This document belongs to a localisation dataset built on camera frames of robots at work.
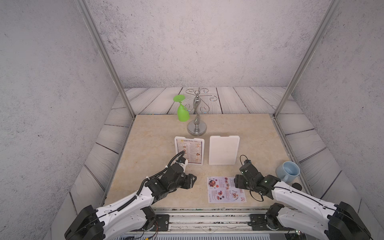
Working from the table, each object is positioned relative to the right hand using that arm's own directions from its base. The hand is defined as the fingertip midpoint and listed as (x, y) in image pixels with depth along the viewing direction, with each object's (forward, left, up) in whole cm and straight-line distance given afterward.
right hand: (239, 181), depth 84 cm
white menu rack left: (+17, +33, +18) cm, 42 cm away
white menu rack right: (+14, +9, +10) cm, 19 cm away
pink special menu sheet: (-4, +10, -3) cm, 11 cm away
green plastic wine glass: (+37, +33, +16) cm, 52 cm away
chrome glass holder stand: (+40, +24, -1) cm, 46 cm away
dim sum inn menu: (+14, +26, +12) cm, 32 cm away
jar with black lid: (-5, -27, +6) cm, 28 cm away
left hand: (-2, +25, +6) cm, 25 cm away
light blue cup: (+6, -29, -2) cm, 30 cm away
